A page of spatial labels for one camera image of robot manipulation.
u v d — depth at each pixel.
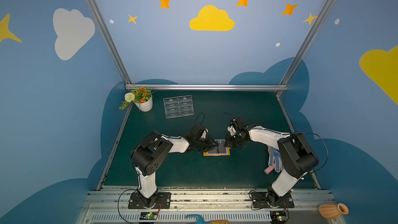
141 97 0.99
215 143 0.90
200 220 0.69
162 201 0.74
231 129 0.86
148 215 0.70
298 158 0.48
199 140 0.80
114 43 0.93
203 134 0.79
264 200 0.74
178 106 1.07
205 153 0.89
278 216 0.72
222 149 0.91
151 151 0.52
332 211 0.65
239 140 0.80
